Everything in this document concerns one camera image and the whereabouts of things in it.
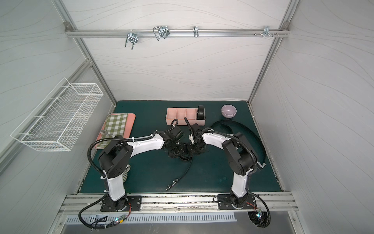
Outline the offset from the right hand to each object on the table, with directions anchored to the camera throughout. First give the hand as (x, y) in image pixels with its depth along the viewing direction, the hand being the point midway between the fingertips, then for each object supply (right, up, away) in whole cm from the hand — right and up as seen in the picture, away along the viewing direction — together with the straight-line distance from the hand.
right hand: (190, 153), depth 92 cm
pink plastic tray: (-46, +19, +17) cm, 53 cm away
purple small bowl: (+30, +27, +19) cm, 45 cm away
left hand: (-3, -1, -4) cm, 5 cm away
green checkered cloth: (-55, +17, +13) cm, 59 cm away
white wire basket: (-64, +20, -25) cm, 71 cm away
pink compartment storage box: (-9, +26, +21) cm, 34 cm away
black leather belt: (-7, -12, -14) cm, 19 cm away
